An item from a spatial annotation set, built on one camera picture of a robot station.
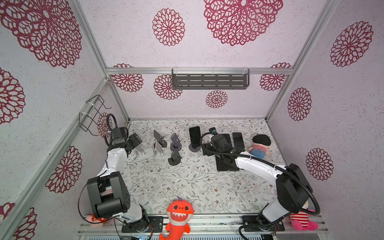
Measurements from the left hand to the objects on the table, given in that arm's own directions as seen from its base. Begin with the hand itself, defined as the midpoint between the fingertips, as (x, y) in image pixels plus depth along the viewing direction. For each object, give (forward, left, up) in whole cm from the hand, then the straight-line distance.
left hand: (134, 143), depth 90 cm
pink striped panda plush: (-41, -85, -7) cm, 95 cm away
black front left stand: (-6, -25, -8) cm, 27 cm away
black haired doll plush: (0, -78, -6) cm, 79 cm away
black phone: (+10, -68, -12) cm, 70 cm away
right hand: (-2, -44, +3) cm, 44 cm away
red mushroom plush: (-39, +9, -7) cm, 41 cm away
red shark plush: (-37, -28, -4) cm, 47 cm away
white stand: (+2, -14, -8) cm, 16 cm away
